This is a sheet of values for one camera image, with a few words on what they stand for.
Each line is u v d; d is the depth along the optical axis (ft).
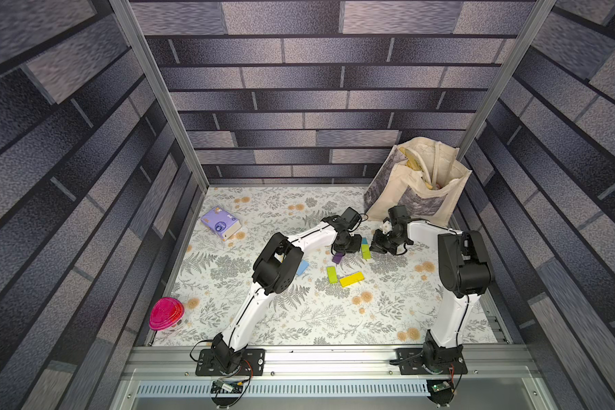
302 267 3.02
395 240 2.73
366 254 3.19
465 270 1.72
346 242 2.80
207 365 2.38
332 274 3.03
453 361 2.23
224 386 2.33
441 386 2.39
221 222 3.28
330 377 2.38
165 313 2.44
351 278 2.95
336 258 3.11
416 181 2.85
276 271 1.93
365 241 3.22
